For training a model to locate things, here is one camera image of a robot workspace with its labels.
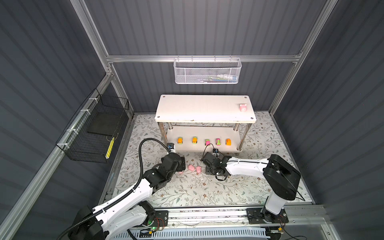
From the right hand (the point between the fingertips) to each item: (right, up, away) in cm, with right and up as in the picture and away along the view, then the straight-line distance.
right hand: (210, 170), depth 90 cm
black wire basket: (-61, +23, -18) cm, 67 cm away
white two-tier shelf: (-4, +30, +25) cm, 39 cm away
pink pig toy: (-18, -1, -1) cm, 18 cm away
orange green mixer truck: (-19, +18, +4) cm, 26 cm away
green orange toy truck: (-10, +18, +4) cm, 21 cm away
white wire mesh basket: (-1, +73, +34) cm, 81 cm away
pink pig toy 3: (-7, +1, -1) cm, 7 cm away
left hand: (-18, +10, -9) cm, 23 cm away
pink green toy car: (+5, +17, +3) cm, 18 cm away
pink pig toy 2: (-12, +2, -1) cm, 12 cm away
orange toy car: (+12, +17, +4) cm, 21 cm away
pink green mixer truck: (-1, +17, +4) cm, 17 cm away
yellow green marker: (-48, +14, -24) cm, 56 cm away
